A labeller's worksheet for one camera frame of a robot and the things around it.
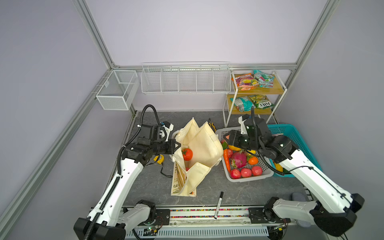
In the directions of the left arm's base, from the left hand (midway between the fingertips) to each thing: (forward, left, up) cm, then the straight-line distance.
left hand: (180, 147), depth 71 cm
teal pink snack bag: (+36, -51, +10) cm, 63 cm away
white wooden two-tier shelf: (+29, -49, +7) cm, 57 cm away
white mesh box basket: (+49, +43, -1) cm, 66 cm away
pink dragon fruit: (-1, -32, -16) cm, 36 cm away
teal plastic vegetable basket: (+20, -72, -20) cm, 78 cm away
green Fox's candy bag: (+36, -54, -6) cm, 65 cm away
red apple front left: (-8, -29, -19) cm, 36 cm away
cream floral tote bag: (+4, -14, -13) cm, 19 cm away
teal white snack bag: (+34, -42, -6) cm, 54 cm away
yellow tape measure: (-8, +8, +5) cm, 12 cm away
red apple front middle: (-8, -35, -19) cm, 41 cm away
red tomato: (+5, -3, -16) cm, 17 cm away
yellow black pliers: (+33, -21, -24) cm, 46 cm away
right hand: (+1, -22, +5) cm, 23 cm away
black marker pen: (-20, -19, -24) cm, 37 cm away
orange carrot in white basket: (+1, -26, -20) cm, 33 cm away
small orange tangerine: (-1, -41, -19) cm, 46 cm away
